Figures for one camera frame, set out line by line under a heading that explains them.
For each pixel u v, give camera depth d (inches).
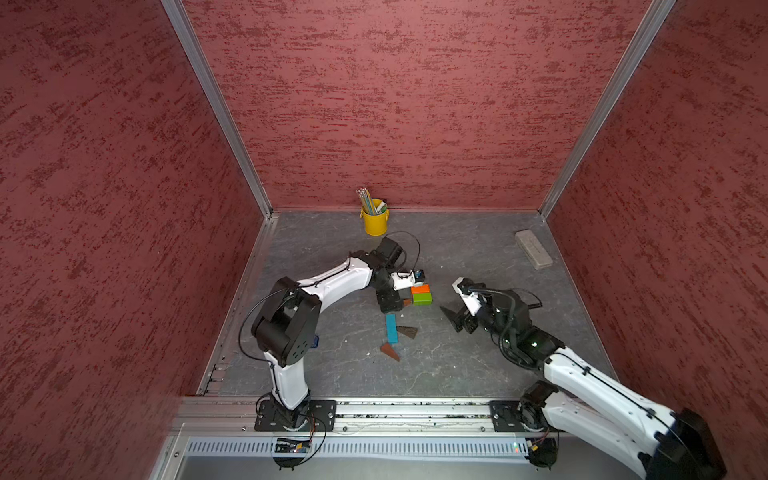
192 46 30.1
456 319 27.7
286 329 18.9
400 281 31.6
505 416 29.1
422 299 36.4
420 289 37.3
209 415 29.9
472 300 26.5
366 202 41.5
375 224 43.5
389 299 31.8
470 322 27.6
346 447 30.5
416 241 44.4
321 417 29.0
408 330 34.4
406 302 37.4
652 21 28.4
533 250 41.9
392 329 34.5
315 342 34.0
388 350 33.6
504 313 22.7
